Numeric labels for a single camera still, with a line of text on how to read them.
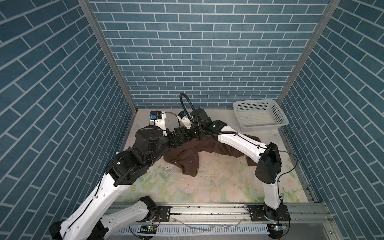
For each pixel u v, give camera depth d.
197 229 0.71
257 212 0.74
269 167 0.50
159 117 0.50
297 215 0.76
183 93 0.61
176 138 0.52
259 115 1.16
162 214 0.74
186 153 0.88
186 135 0.69
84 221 0.36
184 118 0.71
